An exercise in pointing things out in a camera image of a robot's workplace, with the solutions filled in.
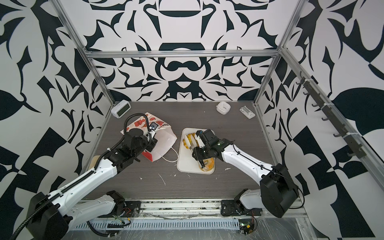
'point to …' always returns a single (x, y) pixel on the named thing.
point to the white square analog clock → (223, 107)
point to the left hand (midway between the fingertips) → (153, 130)
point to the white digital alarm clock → (121, 108)
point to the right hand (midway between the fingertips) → (195, 153)
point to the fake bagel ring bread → (208, 163)
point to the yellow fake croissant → (190, 140)
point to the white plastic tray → (186, 162)
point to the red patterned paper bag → (165, 136)
